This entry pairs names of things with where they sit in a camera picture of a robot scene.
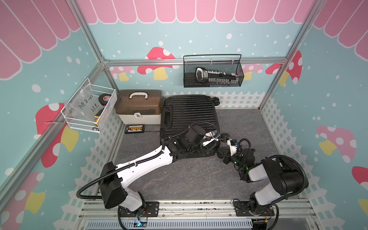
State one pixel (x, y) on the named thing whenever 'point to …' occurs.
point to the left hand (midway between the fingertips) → (205, 139)
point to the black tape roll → (104, 98)
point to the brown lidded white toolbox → (139, 106)
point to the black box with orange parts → (134, 128)
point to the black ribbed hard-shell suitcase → (178, 112)
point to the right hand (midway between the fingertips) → (219, 149)
